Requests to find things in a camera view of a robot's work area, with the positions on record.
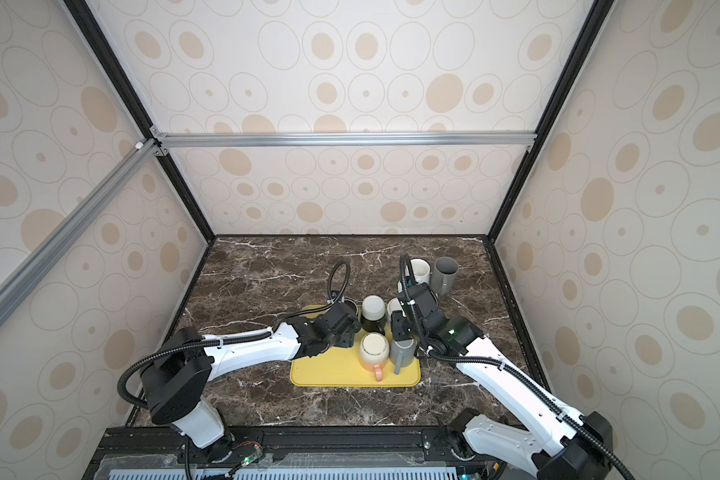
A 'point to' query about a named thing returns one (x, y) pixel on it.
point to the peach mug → (374, 353)
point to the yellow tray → (344, 366)
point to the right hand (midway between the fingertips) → (399, 317)
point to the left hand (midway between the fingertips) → (353, 326)
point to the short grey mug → (402, 353)
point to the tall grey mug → (444, 274)
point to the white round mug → (420, 270)
